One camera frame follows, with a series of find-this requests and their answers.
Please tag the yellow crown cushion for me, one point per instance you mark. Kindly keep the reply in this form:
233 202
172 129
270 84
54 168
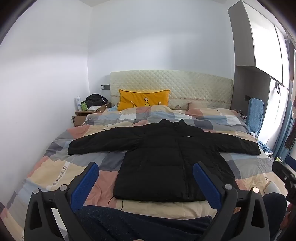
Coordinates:
141 99

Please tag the cream quilted headboard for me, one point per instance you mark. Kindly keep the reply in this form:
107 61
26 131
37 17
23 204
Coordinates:
198 90

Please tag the person's dark trousers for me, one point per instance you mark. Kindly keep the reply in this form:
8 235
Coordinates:
138 226

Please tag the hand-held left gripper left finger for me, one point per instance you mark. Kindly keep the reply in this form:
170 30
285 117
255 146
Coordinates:
84 184

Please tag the blue curtain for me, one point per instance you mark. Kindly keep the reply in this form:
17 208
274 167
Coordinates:
283 132

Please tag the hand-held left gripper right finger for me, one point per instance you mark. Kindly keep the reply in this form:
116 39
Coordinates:
207 185

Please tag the green packet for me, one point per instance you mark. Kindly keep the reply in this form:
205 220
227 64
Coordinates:
84 106

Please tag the white flat box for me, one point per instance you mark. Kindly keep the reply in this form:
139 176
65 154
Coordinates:
94 108

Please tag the grey white wardrobe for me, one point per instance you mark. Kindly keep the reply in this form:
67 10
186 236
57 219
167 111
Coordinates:
259 58

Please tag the black bag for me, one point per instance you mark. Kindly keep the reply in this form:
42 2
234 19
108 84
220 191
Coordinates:
94 99

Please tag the patchwork checked quilt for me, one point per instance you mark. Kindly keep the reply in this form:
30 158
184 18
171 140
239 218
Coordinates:
64 166

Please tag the black puffer jacket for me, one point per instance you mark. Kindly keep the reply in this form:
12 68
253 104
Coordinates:
166 157

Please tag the wooden nightstand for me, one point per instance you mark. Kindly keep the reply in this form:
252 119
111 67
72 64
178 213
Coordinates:
81 117

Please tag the patterned hanging garment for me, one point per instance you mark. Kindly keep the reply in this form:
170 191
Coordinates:
291 129

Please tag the white spray bottle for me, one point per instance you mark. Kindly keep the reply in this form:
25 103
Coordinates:
78 103

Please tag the wall socket with charger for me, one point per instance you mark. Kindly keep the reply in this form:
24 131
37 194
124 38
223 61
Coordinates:
106 87

